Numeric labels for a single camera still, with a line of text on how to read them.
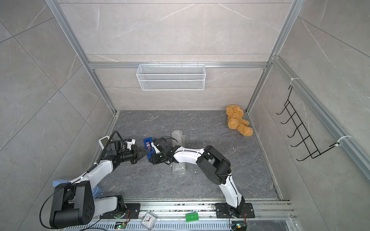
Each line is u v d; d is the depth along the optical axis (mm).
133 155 751
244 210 715
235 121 945
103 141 955
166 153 712
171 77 1006
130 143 812
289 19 724
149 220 691
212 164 548
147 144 911
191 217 688
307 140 636
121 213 688
